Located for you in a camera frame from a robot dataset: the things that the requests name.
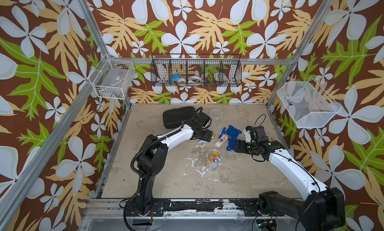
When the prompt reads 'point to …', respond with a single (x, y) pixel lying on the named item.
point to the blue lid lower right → (230, 146)
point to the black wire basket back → (196, 70)
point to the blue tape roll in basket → (175, 76)
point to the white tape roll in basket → (196, 78)
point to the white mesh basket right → (309, 105)
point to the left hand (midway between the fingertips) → (206, 133)
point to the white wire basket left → (112, 78)
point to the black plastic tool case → (172, 118)
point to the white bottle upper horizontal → (213, 136)
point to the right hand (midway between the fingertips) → (237, 145)
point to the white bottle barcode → (214, 154)
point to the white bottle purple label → (212, 159)
